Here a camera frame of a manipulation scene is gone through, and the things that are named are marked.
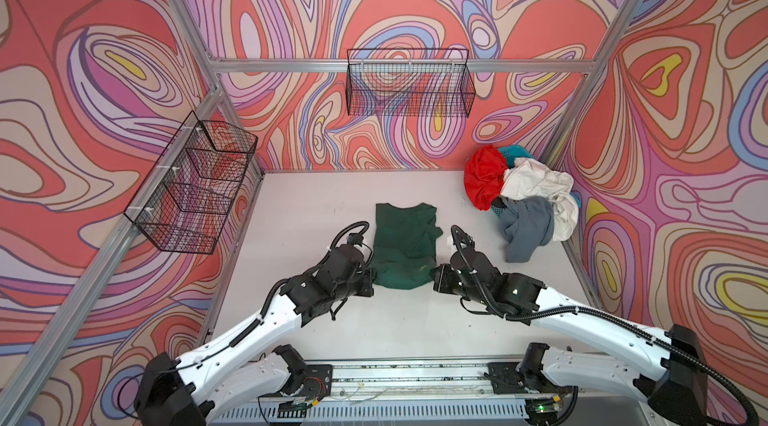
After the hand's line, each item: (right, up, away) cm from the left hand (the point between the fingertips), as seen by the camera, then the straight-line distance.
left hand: (380, 274), depth 77 cm
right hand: (+14, -1, 0) cm, 14 cm away
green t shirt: (+7, +3, +15) cm, 17 cm away
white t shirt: (+49, +27, +22) cm, 60 cm away
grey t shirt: (+44, +12, +13) cm, 47 cm away
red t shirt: (+35, +28, +25) cm, 51 cm away
